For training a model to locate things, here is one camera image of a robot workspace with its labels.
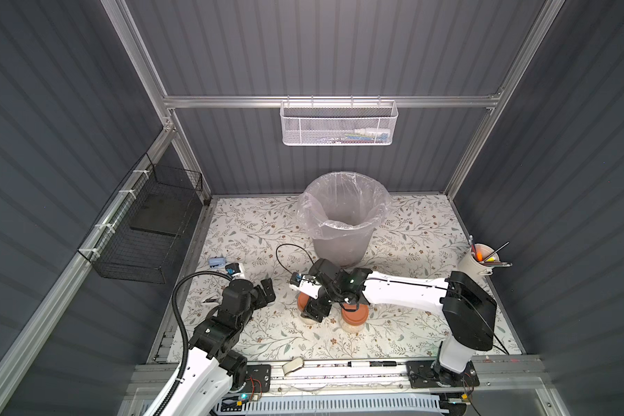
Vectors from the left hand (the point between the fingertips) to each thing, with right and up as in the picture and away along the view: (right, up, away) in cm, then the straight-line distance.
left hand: (260, 286), depth 78 cm
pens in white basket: (+33, +51, +15) cm, 63 cm away
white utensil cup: (+70, +6, +8) cm, 71 cm away
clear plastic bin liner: (+26, +27, +20) cm, 43 cm away
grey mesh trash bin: (+29, +9, +13) cm, 33 cm away
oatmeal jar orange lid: (+29, -8, -3) cm, 30 cm away
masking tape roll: (+10, -22, -4) cm, 24 cm away
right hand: (+15, -5, +3) cm, 16 cm away
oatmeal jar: (+13, -4, -1) cm, 13 cm away
